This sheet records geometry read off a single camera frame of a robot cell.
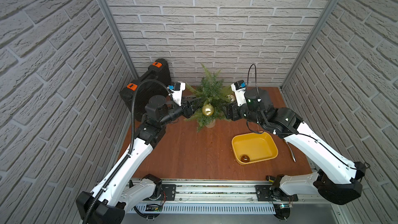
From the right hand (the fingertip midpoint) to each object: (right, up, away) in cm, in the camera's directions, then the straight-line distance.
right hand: (229, 103), depth 65 cm
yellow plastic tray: (+19, -25, +20) cm, 37 cm away
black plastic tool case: (-39, +20, +27) cm, 52 cm away
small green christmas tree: (-8, +6, +7) cm, 12 cm away
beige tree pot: (-6, -14, +30) cm, 34 cm away
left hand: (-12, +3, -2) cm, 12 cm away
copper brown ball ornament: (+11, -30, +16) cm, 36 cm away
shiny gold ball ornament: (-9, -3, +3) cm, 10 cm away
